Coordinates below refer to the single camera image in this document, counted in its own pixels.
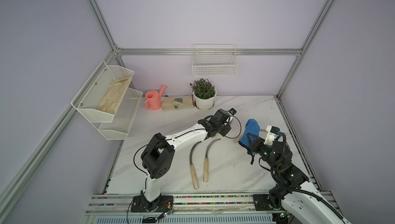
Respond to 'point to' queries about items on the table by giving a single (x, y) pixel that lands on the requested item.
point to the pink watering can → (154, 101)
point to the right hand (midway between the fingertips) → (248, 136)
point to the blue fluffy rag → (252, 127)
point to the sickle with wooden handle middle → (206, 162)
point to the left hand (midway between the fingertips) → (225, 124)
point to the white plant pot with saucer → (203, 104)
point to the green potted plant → (203, 89)
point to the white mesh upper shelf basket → (100, 98)
